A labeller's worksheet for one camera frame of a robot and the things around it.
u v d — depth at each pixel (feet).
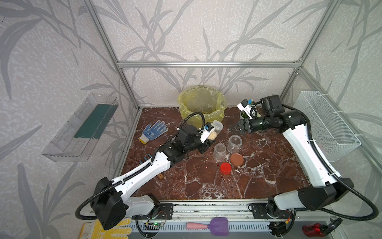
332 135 2.00
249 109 2.00
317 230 2.00
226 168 2.80
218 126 2.27
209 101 3.33
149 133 3.43
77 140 2.16
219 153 2.70
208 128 2.03
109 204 1.26
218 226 2.29
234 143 2.99
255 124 1.96
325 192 1.24
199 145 2.14
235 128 2.15
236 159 3.01
